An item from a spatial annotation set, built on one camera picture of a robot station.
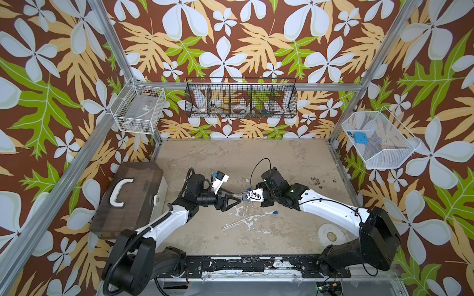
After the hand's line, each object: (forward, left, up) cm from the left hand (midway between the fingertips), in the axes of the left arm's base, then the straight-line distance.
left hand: (236, 195), depth 78 cm
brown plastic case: (0, +43, +1) cm, 43 cm away
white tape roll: (-12, -43, -14) cm, 47 cm away
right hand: (+5, -8, -3) cm, 10 cm away
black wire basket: (+50, -2, +15) cm, 53 cm away
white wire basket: (+36, +47, +19) cm, 62 cm away
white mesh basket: (+22, -65, +13) cm, 70 cm away
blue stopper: (-1, -19, -15) cm, 25 cm away
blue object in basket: (+26, -59, +10) cm, 66 cm away
